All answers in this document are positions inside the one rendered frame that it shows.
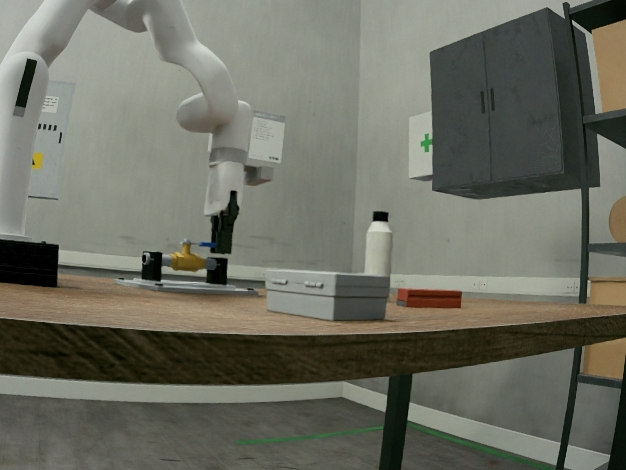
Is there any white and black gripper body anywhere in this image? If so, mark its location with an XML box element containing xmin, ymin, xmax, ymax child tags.
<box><xmin>204</xmin><ymin>161</ymin><xmax>246</xmax><ymax>217</ymax></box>

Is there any grey plastic case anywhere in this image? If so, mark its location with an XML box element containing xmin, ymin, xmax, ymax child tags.
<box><xmin>265</xmin><ymin>270</ymin><xmax>391</xmax><ymax>321</ymax></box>

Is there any ball valve with blue handle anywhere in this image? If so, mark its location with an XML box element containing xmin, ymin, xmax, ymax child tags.
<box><xmin>133</xmin><ymin>239</ymin><xmax>236</xmax><ymax>289</ymax></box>

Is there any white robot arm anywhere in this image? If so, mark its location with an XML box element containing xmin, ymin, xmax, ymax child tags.
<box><xmin>0</xmin><ymin>0</ymin><xmax>273</xmax><ymax>242</ymax></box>

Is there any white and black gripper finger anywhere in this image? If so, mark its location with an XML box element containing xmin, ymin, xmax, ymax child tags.
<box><xmin>210</xmin><ymin>215</ymin><xmax>219</xmax><ymax>254</ymax></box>
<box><xmin>215</xmin><ymin>190</ymin><xmax>237</xmax><ymax>254</ymax></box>

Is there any white bottle with black cap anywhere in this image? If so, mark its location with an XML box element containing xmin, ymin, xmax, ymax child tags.
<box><xmin>365</xmin><ymin>211</ymin><xmax>393</xmax><ymax>277</ymax></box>

